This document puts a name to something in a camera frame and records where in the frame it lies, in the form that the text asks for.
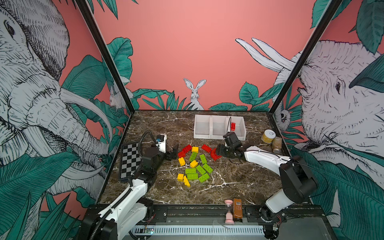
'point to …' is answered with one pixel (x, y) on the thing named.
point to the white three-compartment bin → (213, 127)
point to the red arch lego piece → (214, 155)
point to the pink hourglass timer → (229, 216)
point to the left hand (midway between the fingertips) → (172, 141)
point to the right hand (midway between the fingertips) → (218, 148)
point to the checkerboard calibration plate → (130, 159)
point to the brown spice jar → (277, 145)
